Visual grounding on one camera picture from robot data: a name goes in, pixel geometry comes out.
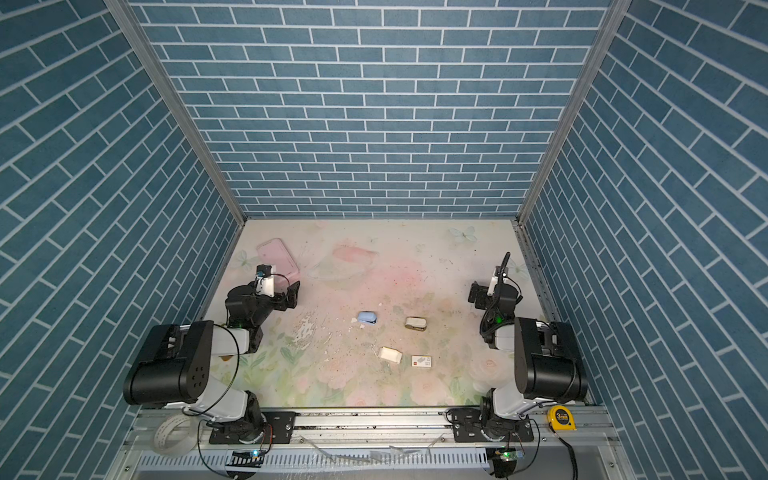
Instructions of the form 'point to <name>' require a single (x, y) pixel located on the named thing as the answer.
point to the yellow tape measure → (561, 418)
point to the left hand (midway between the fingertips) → (285, 279)
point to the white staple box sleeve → (421, 361)
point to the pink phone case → (275, 252)
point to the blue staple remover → (368, 317)
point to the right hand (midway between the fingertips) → (490, 281)
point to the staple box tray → (390, 354)
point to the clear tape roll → (176, 434)
